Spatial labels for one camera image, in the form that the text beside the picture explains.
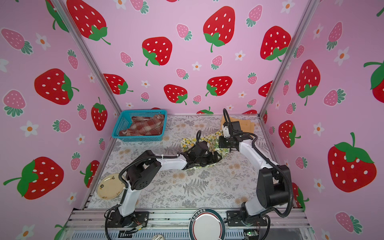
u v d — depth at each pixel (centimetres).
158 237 67
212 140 97
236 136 67
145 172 53
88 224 73
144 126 107
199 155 75
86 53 84
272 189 44
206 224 73
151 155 57
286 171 44
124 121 111
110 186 87
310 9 70
